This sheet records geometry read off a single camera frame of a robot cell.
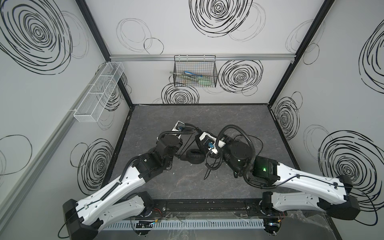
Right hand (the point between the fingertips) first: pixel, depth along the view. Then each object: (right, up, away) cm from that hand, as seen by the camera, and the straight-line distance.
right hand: (209, 131), depth 60 cm
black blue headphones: (-5, -14, +14) cm, 20 cm away
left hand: (-17, -1, +11) cm, 20 cm away
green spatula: (-2, +27, +27) cm, 38 cm away
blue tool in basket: (-8, +32, +30) cm, 45 cm away
